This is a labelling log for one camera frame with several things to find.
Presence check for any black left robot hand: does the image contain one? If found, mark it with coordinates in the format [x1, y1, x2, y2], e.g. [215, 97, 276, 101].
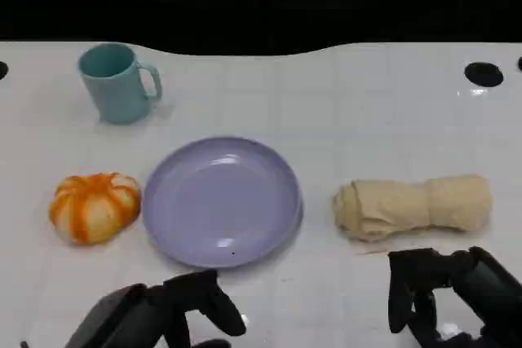
[64, 268, 248, 348]

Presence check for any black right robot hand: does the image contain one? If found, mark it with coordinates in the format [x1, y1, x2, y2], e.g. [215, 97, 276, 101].
[387, 246, 522, 348]

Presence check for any beige towel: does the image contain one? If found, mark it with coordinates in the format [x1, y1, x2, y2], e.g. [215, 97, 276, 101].
[332, 174, 493, 244]

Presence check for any orange and white bread roll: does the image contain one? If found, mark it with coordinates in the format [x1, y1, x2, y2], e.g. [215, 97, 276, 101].
[48, 172, 143, 246]

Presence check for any lilac plate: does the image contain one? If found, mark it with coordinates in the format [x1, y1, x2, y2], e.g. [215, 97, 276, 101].
[141, 136, 304, 271]

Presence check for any pale green mug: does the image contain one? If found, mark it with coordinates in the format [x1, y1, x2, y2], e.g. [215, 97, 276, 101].
[77, 42, 164, 126]

